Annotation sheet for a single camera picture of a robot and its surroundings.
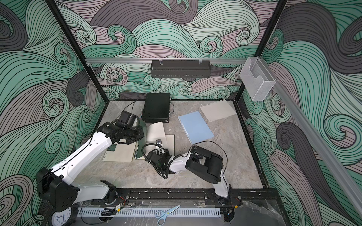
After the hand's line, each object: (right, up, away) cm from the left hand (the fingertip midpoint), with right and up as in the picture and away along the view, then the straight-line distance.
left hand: (145, 134), depth 78 cm
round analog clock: (-37, -38, -12) cm, 55 cm away
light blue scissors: (+11, -39, -10) cm, 41 cm away
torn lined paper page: (+52, +14, +36) cm, 65 cm away
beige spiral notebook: (-16, -14, +11) cm, 24 cm away
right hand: (+5, -15, +12) cm, 19 cm away
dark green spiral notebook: (+2, -1, +12) cm, 12 cm away
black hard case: (+1, +15, +36) cm, 39 cm away
